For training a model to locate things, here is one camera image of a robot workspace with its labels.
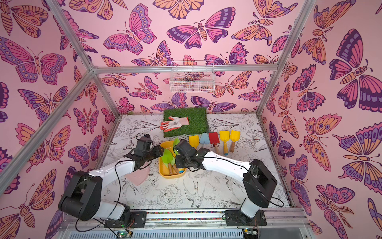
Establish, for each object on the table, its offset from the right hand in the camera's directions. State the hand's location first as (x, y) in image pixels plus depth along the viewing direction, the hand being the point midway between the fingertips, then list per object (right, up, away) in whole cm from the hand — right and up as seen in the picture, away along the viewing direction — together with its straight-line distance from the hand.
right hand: (174, 164), depth 81 cm
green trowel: (-6, +1, +14) cm, 15 cm away
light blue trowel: (+18, +13, +22) cm, 31 cm away
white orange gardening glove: (-4, +23, +29) cm, 37 cm away
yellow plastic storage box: (-5, -5, +9) cm, 11 cm away
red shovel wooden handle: (+25, +13, +24) cm, 37 cm away
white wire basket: (+9, +53, +15) cm, 56 cm away
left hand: (-8, +7, +11) cm, 15 cm away
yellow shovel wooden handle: (+40, +13, +25) cm, 49 cm away
